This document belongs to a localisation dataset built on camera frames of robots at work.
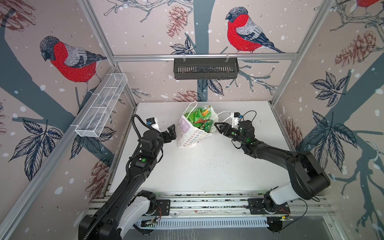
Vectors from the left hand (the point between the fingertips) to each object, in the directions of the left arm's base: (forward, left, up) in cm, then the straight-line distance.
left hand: (167, 126), depth 76 cm
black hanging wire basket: (+50, -18, +3) cm, 53 cm away
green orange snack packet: (+12, -20, -4) cm, 23 cm away
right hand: (+5, -27, -7) cm, 28 cm away
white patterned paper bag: (+8, -15, -8) cm, 19 cm away
